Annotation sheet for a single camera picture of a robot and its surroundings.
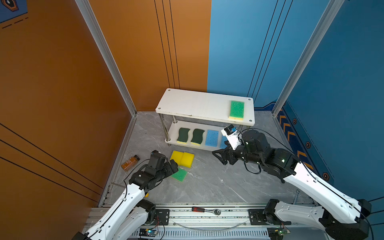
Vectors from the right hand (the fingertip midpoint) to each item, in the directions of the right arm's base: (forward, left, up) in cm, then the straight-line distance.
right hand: (217, 148), depth 65 cm
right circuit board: (-28, -28, -32) cm, 51 cm away
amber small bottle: (+6, +50, -25) cm, 56 cm away
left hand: (+1, +23, -20) cm, 30 cm away
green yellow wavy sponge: (+22, +9, -22) cm, 33 cm away
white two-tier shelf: (+15, +8, +4) cm, 17 cm away
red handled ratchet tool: (-19, 0, -28) cm, 34 cm away
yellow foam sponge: (+12, +22, -28) cm, 37 cm away
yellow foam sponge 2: (+9, +16, -28) cm, 33 cm away
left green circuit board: (-28, +33, -30) cm, 53 cm away
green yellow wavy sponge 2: (+22, +19, -21) cm, 36 cm away
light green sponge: (0, +20, -29) cm, 35 cm away
